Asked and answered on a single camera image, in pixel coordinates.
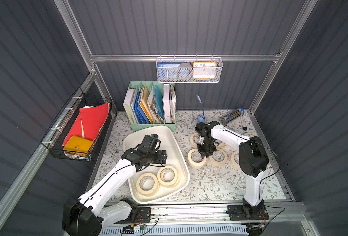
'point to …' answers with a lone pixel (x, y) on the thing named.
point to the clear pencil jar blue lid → (232, 115)
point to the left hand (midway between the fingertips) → (159, 155)
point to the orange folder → (144, 103)
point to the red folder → (89, 122)
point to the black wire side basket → (53, 140)
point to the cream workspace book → (128, 107)
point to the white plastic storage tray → (174, 140)
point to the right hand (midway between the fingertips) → (206, 155)
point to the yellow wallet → (76, 143)
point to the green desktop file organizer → (150, 106)
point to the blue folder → (140, 118)
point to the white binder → (166, 103)
